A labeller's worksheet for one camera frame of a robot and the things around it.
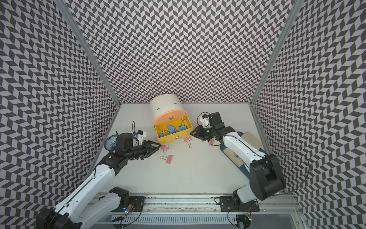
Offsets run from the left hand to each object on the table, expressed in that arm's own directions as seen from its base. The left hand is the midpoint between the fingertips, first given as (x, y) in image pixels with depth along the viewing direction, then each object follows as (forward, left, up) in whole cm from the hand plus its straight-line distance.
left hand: (160, 148), depth 76 cm
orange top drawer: (+19, -4, +6) cm, 20 cm away
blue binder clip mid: (+19, -3, -8) cm, 21 cm away
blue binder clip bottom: (+15, -8, -6) cm, 18 cm away
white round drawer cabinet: (+27, -1, +3) cm, 28 cm away
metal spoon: (+3, -46, -17) cm, 49 cm away
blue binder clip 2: (+14, -4, -5) cm, 15 cm away
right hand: (+8, -18, -1) cm, 20 cm away
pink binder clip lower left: (+1, -3, -17) cm, 17 cm away
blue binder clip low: (+9, 0, -1) cm, 9 cm away
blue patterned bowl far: (+11, +37, -14) cm, 41 cm away
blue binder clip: (+19, -12, -7) cm, 24 cm away
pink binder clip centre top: (+14, -15, -15) cm, 25 cm away
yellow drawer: (+14, -6, -5) cm, 16 cm away
